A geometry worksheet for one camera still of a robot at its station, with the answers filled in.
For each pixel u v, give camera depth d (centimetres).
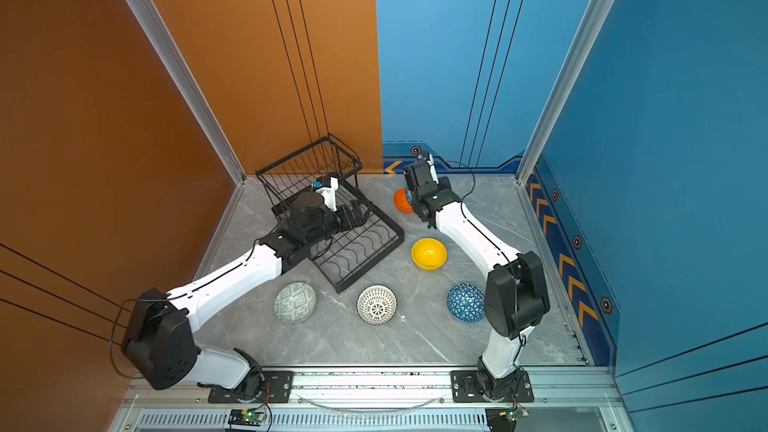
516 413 69
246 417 71
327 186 72
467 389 72
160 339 41
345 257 96
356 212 71
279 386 74
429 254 94
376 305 86
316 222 64
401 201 107
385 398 72
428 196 66
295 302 87
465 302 87
